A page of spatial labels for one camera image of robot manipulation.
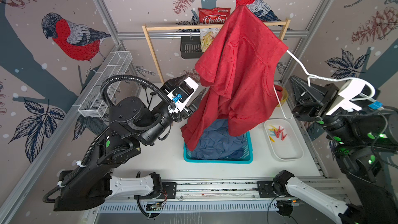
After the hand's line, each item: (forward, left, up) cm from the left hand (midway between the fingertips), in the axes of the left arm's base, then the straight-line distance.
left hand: (194, 77), depth 42 cm
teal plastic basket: (-5, -25, -54) cm, 59 cm away
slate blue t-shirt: (+1, -9, -49) cm, 49 cm away
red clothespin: (+8, -50, -57) cm, 76 cm away
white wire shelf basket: (+40, +50, -28) cm, 70 cm away
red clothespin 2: (+10, -47, -56) cm, 74 cm away
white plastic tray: (+6, -50, -58) cm, 77 cm away
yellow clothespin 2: (+14, -46, -57) cm, 75 cm away
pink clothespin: (+13, -50, -57) cm, 77 cm away
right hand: (-3, -24, +3) cm, 25 cm away
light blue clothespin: (+11, -45, -57) cm, 73 cm away
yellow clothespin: (+7, -43, -57) cm, 72 cm away
